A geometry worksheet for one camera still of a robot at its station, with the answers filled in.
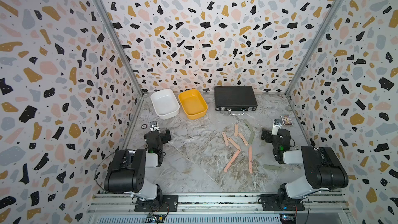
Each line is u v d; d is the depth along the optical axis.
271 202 0.73
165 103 1.15
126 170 0.45
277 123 0.82
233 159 0.88
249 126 1.03
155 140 0.71
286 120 1.05
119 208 0.74
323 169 0.45
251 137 0.98
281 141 0.73
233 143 0.95
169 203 0.73
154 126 0.80
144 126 1.02
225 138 0.97
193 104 1.14
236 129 1.00
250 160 0.88
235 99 1.11
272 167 0.86
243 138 0.97
